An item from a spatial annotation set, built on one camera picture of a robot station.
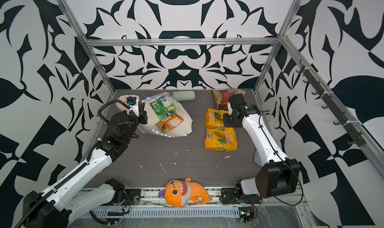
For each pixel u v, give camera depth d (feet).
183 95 3.78
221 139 2.91
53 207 1.29
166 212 2.13
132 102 1.97
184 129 3.11
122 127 1.77
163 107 3.34
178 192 2.22
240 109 1.83
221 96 3.54
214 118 3.19
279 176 1.34
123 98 3.65
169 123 3.16
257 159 2.73
